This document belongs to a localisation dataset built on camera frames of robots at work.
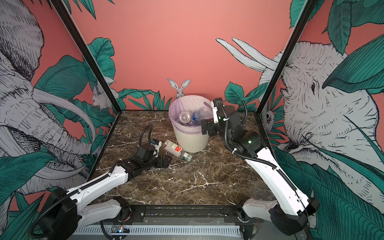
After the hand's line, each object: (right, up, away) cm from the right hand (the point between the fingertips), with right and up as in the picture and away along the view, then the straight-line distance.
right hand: (209, 117), depth 64 cm
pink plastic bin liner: (-10, +10, +29) cm, 32 cm away
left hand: (-23, -21, +19) cm, 37 cm away
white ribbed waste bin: (-9, -16, +40) cm, 44 cm away
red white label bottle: (-18, -19, +28) cm, 39 cm away
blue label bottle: (-4, +3, +34) cm, 34 cm away
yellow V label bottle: (-12, +1, +18) cm, 22 cm away
